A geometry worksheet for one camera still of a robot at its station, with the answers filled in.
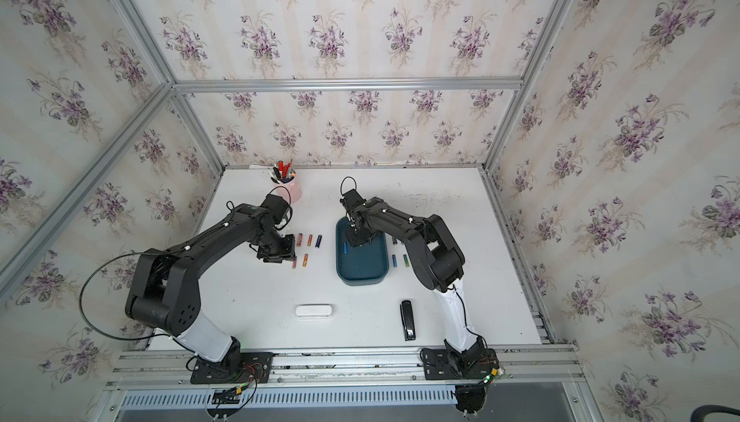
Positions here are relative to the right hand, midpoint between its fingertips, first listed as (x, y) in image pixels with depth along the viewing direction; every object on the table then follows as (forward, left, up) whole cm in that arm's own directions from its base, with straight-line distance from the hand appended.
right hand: (360, 239), depth 98 cm
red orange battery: (+1, +18, 0) cm, 18 cm away
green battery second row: (-8, -16, -1) cm, 17 cm away
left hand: (-11, +20, +5) cm, 23 cm away
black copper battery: (0, -12, 0) cm, 12 cm away
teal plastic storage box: (-11, -1, +1) cm, 11 cm away
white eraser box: (-25, +12, +2) cm, 28 cm away
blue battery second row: (-9, -12, -1) cm, 15 cm away
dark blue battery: (-1, +14, 0) cm, 14 cm away
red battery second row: (-9, +21, 0) cm, 23 cm away
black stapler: (-27, -15, +2) cm, 31 cm away
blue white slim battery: (-4, +5, +2) cm, 7 cm away
